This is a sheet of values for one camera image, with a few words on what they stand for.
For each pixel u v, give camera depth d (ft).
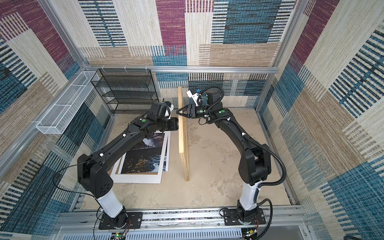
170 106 2.49
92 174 1.44
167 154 3.16
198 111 2.30
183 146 2.03
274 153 1.40
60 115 2.39
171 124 2.41
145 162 3.03
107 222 2.35
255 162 1.57
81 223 2.47
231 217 2.39
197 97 2.37
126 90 3.60
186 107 2.31
